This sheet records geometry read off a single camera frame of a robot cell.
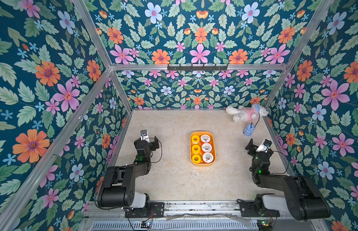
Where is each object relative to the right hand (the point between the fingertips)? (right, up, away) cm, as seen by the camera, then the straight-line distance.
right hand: (260, 141), depth 85 cm
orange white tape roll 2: (-32, -5, +8) cm, 33 cm away
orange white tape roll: (-32, +1, +11) cm, 34 cm away
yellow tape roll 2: (-39, -6, +8) cm, 40 cm away
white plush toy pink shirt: (-4, +18, +19) cm, 26 cm away
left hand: (-69, +2, +5) cm, 69 cm away
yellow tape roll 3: (-38, -11, +3) cm, 40 cm away
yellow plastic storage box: (-28, -2, +8) cm, 29 cm away
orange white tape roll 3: (-31, -11, +3) cm, 33 cm away
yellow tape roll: (-39, 0, +12) cm, 41 cm away
